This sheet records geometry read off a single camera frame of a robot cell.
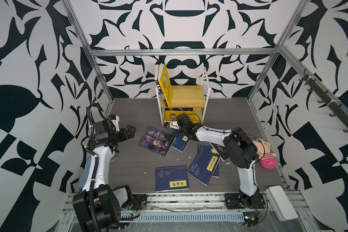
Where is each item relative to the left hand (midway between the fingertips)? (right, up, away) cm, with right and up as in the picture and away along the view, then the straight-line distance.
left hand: (126, 129), depth 83 cm
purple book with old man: (+16, -9, +11) cm, 21 cm away
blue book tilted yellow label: (+44, -22, +1) cm, 49 cm away
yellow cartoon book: (+25, +9, +19) cm, 33 cm away
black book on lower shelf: (+34, +12, +24) cm, 43 cm away
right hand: (+32, +8, +13) cm, 36 cm away
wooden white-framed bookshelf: (+38, +18, +14) cm, 45 cm away
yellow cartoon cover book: (+23, +25, -1) cm, 33 cm away
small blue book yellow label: (+32, -9, +13) cm, 36 cm away
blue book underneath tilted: (+50, -14, +8) cm, 52 cm away
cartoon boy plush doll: (+79, -17, -1) cm, 81 cm away
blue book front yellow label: (+26, -27, -2) cm, 38 cm away
